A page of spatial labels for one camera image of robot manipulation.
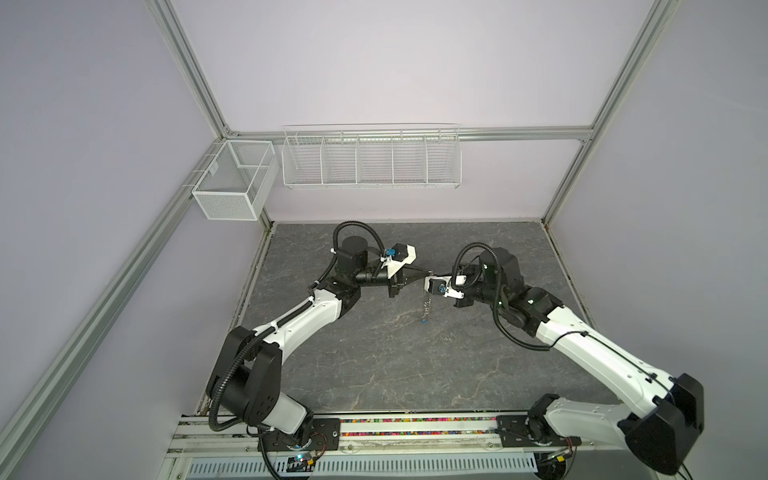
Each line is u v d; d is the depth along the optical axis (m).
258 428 0.56
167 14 0.69
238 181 1.00
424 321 0.89
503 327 0.57
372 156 0.98
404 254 0.63
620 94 0.83
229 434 0.75
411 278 0.71
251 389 0.42
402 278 0.68
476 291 0.63
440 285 0.61
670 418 0.38
